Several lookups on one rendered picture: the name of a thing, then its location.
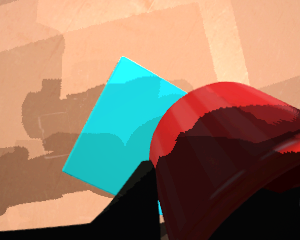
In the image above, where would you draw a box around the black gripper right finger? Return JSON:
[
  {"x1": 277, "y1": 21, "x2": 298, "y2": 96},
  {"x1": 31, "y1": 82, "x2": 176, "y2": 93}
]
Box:
[{"x1": 209, "y1": 187, "x2": 300, "y2": 240}]

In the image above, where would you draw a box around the red cup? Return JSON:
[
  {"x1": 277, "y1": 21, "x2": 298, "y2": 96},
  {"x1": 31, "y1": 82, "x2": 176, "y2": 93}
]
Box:
[{"x1": 149, "y1": 82, "x2": 300, "y2": 240}]

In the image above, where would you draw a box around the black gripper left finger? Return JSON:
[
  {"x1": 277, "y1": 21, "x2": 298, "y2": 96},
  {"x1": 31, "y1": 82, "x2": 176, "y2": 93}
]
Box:
[{"x1": 0, "y1": 160, "x2": 161, "y2": 240}]

